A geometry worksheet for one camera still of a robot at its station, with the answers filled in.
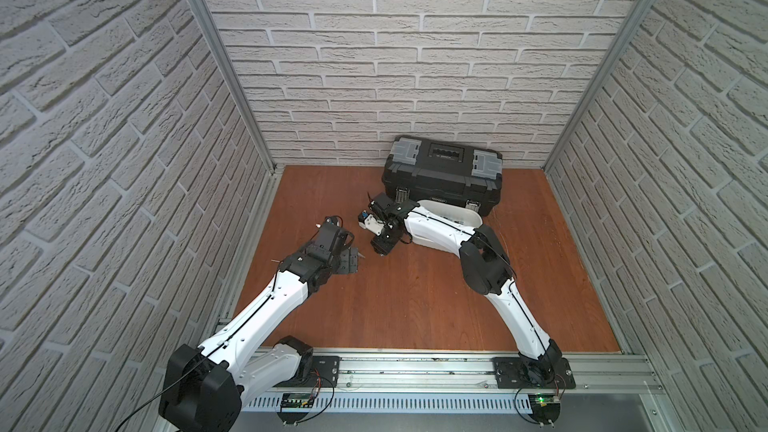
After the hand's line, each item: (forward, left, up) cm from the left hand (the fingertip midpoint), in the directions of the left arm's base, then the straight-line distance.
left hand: (342, 250), depth 83 cm
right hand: (+9, -12, -12) cm, 19 cm away
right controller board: (-36, -51, -12) cm, 64 cm away
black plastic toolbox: (+26, -26, +7) cm, 37 cm away
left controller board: (-34, +10, -15) cm, 38 cm away
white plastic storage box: (+19, -35, -9) cm, 41 cm away
